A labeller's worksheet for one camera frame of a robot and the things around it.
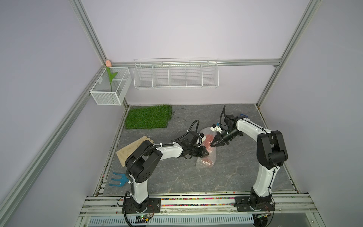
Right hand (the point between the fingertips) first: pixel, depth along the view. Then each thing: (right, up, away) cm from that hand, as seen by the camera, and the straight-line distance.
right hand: (212, 146), depth 87 cm
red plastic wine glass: (-4, -7, -7) cm, 11 cm away
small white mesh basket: (-64, +38, +1) cm, 74 cm away
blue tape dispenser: (+13, +18, -14) cm, 27 cm away
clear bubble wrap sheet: (-9, -10, -5) cm, 14 cm away
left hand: (-3, -6, -1) cm, 6 cm away
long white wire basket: (-23, +49, +10) cm, 55 cm away
